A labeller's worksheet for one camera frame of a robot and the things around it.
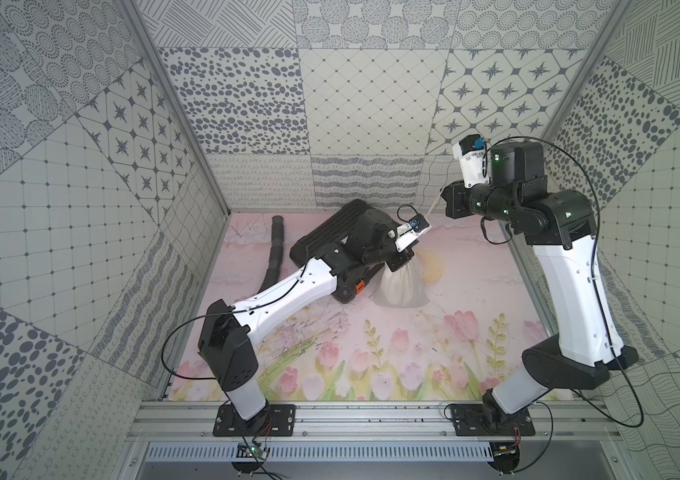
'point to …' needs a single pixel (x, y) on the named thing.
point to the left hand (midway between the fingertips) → (410, 230)
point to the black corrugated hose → (276, 252)
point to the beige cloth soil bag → (402, 288)
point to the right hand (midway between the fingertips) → (446, 193)
